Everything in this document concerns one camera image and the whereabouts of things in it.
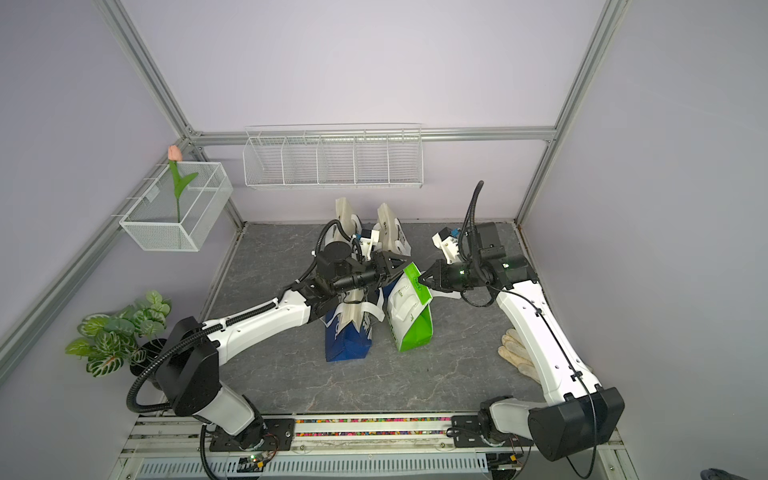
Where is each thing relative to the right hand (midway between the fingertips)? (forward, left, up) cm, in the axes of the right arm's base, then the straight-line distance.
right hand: (420, 279), depth 72 cm
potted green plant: (-12, +67, -5) cm, 69 cm away
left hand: (+2, +2, +3) cm, 4 cm away
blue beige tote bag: (-10, +17, -4) cm, 20 cm away
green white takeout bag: (-7, +3, -4) cm, 8 cm away
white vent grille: (-35, +25, -27) cm, 51 cm away
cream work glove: (-9, -28, -25) cm, 39 cm away
